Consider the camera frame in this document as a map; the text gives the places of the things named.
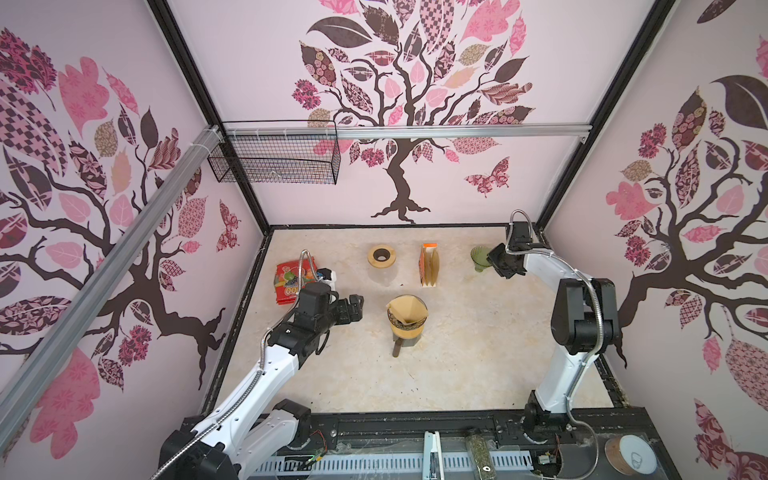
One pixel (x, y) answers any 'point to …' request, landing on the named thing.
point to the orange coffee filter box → (432, 245)
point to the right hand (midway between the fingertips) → (492, 256)
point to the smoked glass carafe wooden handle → (404, 342)
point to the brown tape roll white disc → (631, 455)
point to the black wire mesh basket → (277, 152)
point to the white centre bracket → (432, 443)
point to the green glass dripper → (479, 257)
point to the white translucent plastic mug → (384, 276)
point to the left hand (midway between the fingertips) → (350, 304)
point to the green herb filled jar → (480, 457)
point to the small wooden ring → (382, 264)
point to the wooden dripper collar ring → (407, 334)
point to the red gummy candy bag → (286, 278)
